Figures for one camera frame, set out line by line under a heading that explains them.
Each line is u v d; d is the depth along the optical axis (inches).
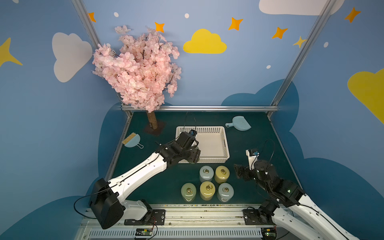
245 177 25.9
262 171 21.2
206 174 32.0
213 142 39.7
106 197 15.4
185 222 29.0
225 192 29.4
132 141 41.1
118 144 42.5
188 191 29.1
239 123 45.7
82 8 27.2
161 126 43.6
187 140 22.6
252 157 25.2
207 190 29.5
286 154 40.9
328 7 27.3
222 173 31.8
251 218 29.1
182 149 22.7
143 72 28.3
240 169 26.1
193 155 27.3
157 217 29.4
